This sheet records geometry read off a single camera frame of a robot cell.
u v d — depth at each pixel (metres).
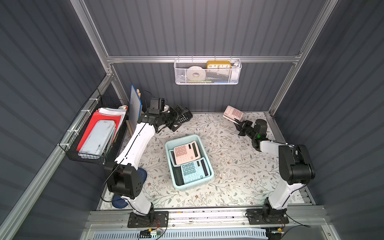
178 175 0.80
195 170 0.79
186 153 0.86
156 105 0.63
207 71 0.90
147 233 0.71
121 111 0.80
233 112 0.99
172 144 0.87
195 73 0.84
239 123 0.89
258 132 0.76
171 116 0.71
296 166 0.50
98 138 0.69
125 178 0.44
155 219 0.73
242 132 0.87
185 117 1.15
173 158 0.85
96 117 0.76
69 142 0.60
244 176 0.88
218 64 0.87
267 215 0.67
